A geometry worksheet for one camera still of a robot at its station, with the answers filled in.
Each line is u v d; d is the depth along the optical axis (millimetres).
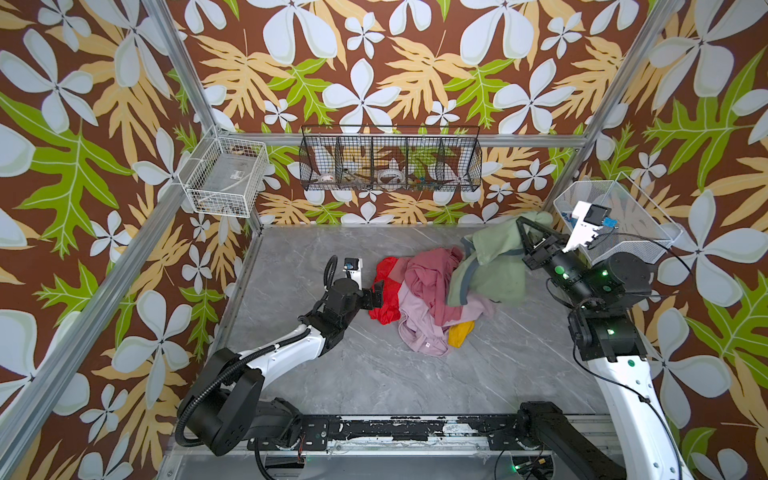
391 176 985
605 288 438
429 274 905
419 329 868
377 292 766
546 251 505
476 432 754
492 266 659
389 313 915
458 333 883
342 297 627
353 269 733
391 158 980
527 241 574
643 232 733
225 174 863
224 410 417
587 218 486
